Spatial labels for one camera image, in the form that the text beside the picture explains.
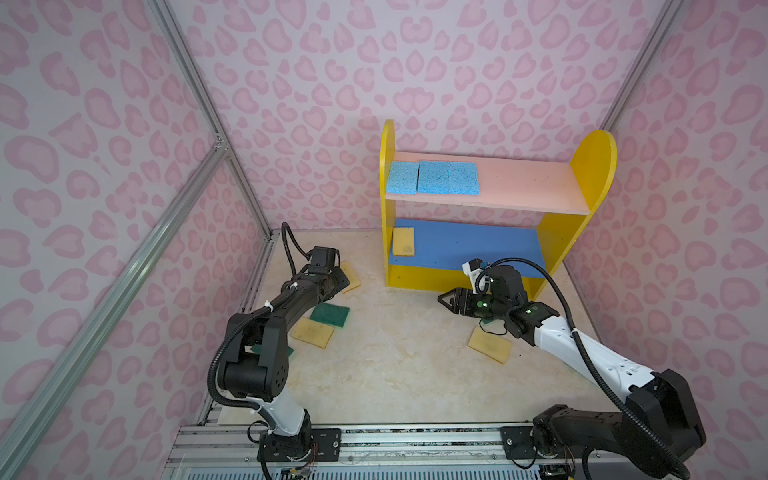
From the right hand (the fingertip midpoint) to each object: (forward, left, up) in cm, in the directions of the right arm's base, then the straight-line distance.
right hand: (445, 298), depth 79 cm
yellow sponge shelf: (+23, +11, -3) cm, 26 cm away
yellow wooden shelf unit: (+47, -3, -12) cm, 49 cm away
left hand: (+13, +31, -8) cm, 34 cm away
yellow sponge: (+20, +30, -18) cm, 40 cm away
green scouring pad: (+4, +34, -17) cm, 38 cm away
